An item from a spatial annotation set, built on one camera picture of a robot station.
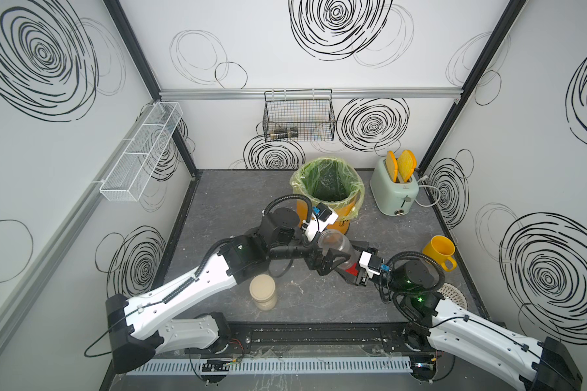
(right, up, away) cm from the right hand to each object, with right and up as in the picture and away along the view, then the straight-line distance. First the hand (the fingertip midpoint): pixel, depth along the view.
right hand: (339, 253), depth 64 cm
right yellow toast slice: (+33, +27, +32) cm, 53 cm away
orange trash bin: (+5, +5, +23) cm, 24 cm away
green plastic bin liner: (+1, +21, +30) cm, 36 cm away
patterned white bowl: (+41, -17, +15) cm, 47 cm away
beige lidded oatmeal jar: (-21, -13, +7) cm, 26 cm away
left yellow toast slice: (+26, +27, +30) cm, 47 cm away
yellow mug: (+41, -4, +23) cm, 47 cm away
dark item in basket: (-13, +38, +25) cm, 48 cm away
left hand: (0, +3, -4) cm, 5 cm away
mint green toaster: (+27, +14, +30) cm, 42 cm away
